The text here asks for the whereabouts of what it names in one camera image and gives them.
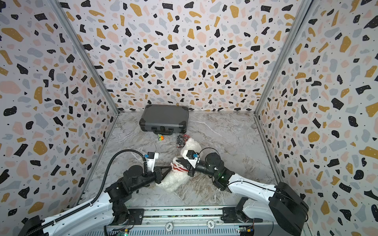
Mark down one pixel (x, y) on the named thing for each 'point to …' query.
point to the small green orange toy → (160, 137)
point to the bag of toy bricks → (181, 139)
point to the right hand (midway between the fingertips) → (177, 158)
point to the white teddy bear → (173, 181)
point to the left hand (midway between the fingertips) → (173, 167)
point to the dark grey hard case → (165, 120)
